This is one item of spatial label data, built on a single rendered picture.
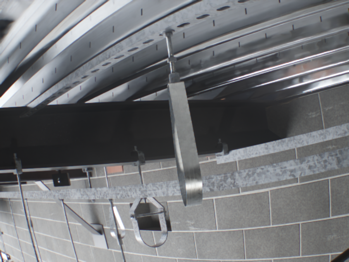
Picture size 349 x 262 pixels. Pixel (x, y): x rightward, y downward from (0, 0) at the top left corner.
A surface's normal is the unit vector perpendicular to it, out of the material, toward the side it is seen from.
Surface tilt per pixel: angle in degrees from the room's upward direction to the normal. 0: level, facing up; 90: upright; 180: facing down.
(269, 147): 90
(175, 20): 90
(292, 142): 90
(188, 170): 83
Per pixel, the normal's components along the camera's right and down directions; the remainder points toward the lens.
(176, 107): 0.05, -0.39
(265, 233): -0.76, 0.04
